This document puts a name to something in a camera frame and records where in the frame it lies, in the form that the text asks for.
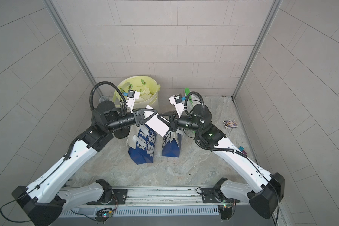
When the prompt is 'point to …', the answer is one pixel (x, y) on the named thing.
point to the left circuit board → (103, 214)
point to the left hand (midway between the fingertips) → (158, 113)
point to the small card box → (230, 124)
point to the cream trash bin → (152, 101)
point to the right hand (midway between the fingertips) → (159, 119)
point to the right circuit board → (225, 212)
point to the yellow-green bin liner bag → (137, 83)
